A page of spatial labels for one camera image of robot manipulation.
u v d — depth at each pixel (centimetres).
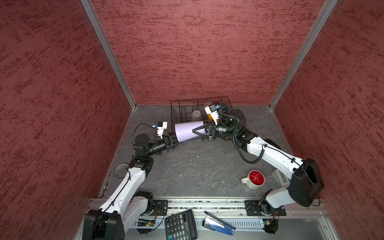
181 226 68
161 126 69
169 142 63
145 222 72
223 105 103
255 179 81
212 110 62
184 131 63
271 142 98
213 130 61
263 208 66
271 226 71
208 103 109
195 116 98
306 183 42
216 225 68
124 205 46
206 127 61
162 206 74
